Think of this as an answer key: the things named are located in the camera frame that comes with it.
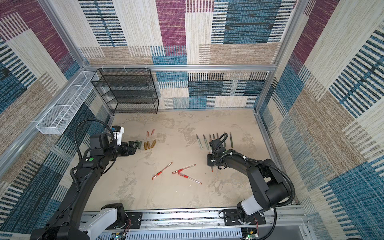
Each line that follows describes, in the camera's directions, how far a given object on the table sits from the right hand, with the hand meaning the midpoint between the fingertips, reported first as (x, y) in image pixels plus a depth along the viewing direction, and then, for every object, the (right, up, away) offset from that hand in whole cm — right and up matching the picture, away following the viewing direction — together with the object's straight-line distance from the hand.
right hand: (212, 162), depth 92 cm
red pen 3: (-14, -8, -5) cm, 16 cm away
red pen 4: (0, -3, -2) cm, 4 cm away
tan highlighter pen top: (+5, +15, +13) cm, 21 cm away
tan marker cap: (-43, +9, +7) cm, 44 cm away
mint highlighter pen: (-7, +11, +10) cm, 17 cm away
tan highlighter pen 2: (+3, +15, +13) cm, 20 cm away
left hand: (-43, +14, -13) cm, 48 cm away
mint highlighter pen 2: (-2, +8, +7) cm, 11 cm away
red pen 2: (-19, -4, -2) cm, 19 cm away
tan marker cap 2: (-41, +10, +9) cm, 43 cm away
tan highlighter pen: (+1, +14, +13) cm, 19 cm away
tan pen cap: (-38, +10, +10) cm, 41 cm away
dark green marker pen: (+4, +15, -18) cm, 24 cm away
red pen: (-31, -5, -3) cm, 32 cm away
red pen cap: (-44, +17, +16) cm, 50 cm away
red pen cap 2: (-40, +18, +16) cm, 47 cm away
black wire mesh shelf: (-59, +47, +17) cm, 77 cm away
